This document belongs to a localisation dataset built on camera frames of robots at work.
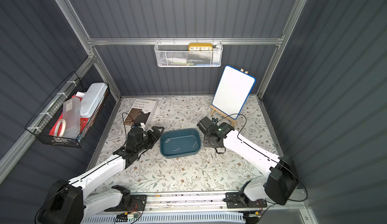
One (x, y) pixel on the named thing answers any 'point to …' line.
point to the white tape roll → (64, 127)
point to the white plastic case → (92, 97)
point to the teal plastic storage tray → (180, 143)
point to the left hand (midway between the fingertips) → (162, 132)
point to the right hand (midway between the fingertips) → (212, 141)
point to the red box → (52, 131)
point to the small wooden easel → (215, 111)
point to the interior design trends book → (140, 105)
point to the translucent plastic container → (71, 115)
